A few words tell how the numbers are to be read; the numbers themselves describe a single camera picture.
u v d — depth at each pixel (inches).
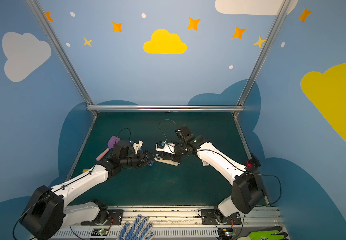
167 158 28.1
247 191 16.7
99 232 27.8
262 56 34.2
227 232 28.0
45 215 15.8
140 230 27.7
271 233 27.7
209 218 29.2
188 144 24.6
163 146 26.1
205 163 36.7
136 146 30.7
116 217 29.0
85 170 34.7
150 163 36.8
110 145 39.9
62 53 33.3
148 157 28.9
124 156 26.2
